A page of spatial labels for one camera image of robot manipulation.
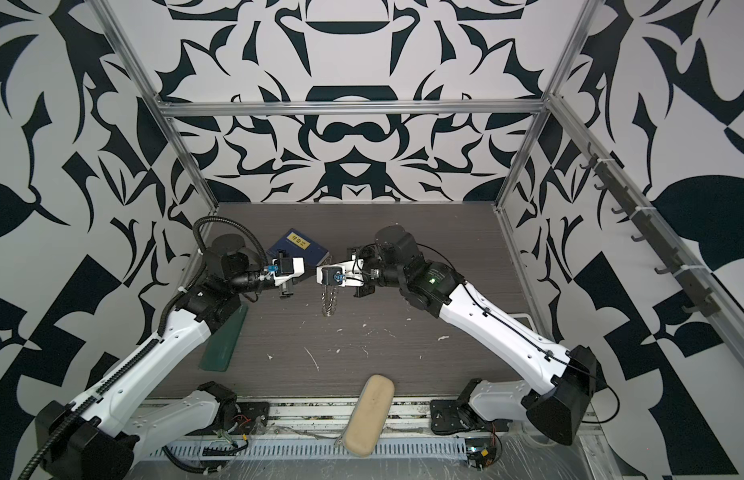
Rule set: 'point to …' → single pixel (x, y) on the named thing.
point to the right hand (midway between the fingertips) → (333, 259)
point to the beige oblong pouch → (369, 416)
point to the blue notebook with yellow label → (301, 247)
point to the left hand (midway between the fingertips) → (324, 258)
